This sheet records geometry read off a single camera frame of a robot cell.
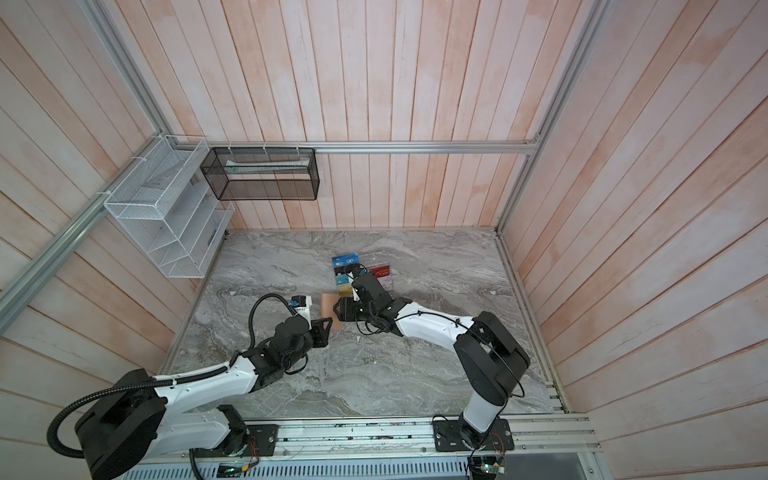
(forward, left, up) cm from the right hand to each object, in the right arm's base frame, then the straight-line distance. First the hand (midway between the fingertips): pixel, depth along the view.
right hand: (339, 308), depth 87 cm
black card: (+16, 0, -2) cm, 16 cm away
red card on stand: (+17, -12, -5) cm, 22 cm away
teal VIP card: (+13, +1, -4) cm, 14 cm away
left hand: (-5, +2, -2) cm, 6 cm away
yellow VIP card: (+11, 0, -7) cm, 13 cm away
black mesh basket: (+46, +32, +15) cm, 58 cm away
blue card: (+18, 0, 0) cm, 18 cm away
